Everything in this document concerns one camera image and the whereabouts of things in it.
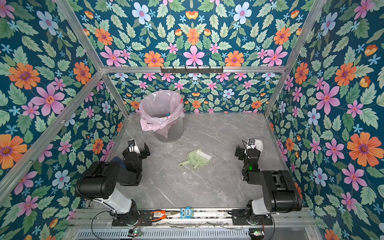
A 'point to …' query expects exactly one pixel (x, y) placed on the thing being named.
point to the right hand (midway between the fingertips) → (247, 146)
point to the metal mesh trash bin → (174, 133)
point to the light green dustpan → (190, 159)
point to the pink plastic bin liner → (159, 109)
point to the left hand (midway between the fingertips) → (137, 141)
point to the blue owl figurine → (186, 213)
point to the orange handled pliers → (165, 213)
